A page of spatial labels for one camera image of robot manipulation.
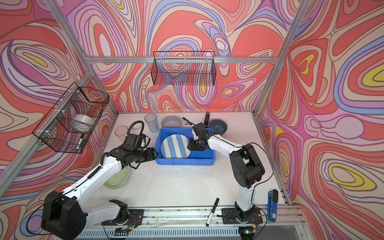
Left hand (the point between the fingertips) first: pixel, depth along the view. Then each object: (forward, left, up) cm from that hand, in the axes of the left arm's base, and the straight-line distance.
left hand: (156, 153), depth 83 cm
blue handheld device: (-23, -61, -8) cm, 66 cm away
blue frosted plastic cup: (+25, +7, +1) cm, 26 cm away
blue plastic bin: (+3, -23, -11) cm, 25 cm away
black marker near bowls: (+37, -14, -11) cm, 41 cm away
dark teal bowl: (+27, -40, -9) cm, 49 cm away
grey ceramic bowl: (+31, -4, -8) cm, 32 cm away
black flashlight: (+37, -31, -17) cm, 51 cm away
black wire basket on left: (+5, +42, +17) cm, 46 cm away
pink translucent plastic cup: (+15, +24, +1) cm, 28 cm away
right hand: (+7, -20, -7) cm, 22 cm away
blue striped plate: (+10, -9, -8) cm, 15 cm away
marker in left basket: (-1, +35, +14) cm, 37 cm away
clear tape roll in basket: (+5, +33, +21) cm, 39 cm away
